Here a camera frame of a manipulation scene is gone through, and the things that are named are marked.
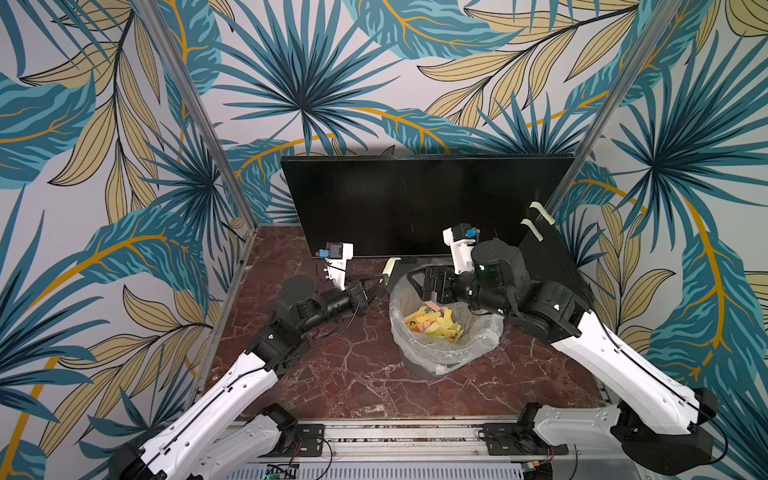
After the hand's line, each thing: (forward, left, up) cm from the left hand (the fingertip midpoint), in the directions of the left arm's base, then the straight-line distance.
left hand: (388, 283), depth 62 cm
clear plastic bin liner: (-7, -20, -7) cm, 22 cm away
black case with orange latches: (+29, -56, -28) cm, 69 cm away
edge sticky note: (+20, -37, -3) cm, 42 cm away
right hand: (+2, -7, +1) cm, 7 cm away
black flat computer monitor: (+44, -2, -18) cm, 48 cm away
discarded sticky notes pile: (+6, -14, -28) cm, 32 cm away
